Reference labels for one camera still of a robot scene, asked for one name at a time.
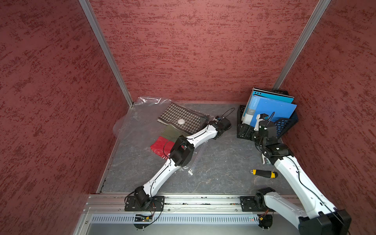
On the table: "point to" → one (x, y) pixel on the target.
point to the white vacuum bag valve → (181, 121)
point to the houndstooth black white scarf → (190, 121)
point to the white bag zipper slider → (190, 172)
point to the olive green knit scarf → (172, 133)
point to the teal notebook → (269, 94)
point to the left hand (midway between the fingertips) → (206, 132)
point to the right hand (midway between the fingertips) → (244, 130)
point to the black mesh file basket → (283, 125)
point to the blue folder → (271, 109)
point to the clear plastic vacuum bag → (153, 123)
